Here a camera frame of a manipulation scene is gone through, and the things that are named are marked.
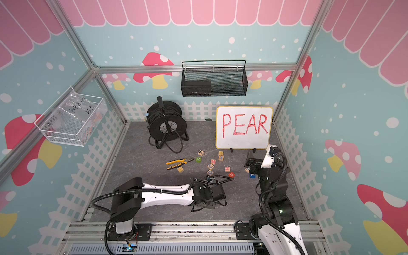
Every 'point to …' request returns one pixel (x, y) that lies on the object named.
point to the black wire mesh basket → (214, 78)
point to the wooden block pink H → (227, 169)
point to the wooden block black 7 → (201, 152)
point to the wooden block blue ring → (210, 166)
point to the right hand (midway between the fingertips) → (258, 151)
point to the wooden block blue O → (210, 172)
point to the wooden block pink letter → (213, 161)
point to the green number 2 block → (198, 159)
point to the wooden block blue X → (221, 158)
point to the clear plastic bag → (75, 118)
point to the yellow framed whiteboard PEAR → (244, 127)
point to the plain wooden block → (180, 169)
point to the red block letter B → (231, 174)
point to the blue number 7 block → (252, 176)
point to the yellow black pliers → (184, 160)
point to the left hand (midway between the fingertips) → (209, 204)
